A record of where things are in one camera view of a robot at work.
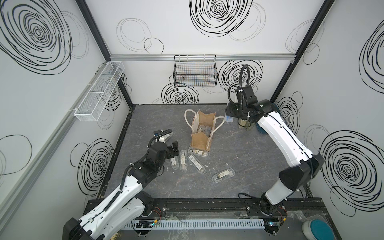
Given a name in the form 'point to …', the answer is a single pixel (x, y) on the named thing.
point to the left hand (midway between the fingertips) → (169, 143)
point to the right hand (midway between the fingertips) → (228, 110)
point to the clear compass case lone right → (223, 174)
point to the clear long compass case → (174, 162)
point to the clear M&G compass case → (229, 119)
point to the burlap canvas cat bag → (203, 125)
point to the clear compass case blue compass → (207, 130)
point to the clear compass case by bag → (199, 152)
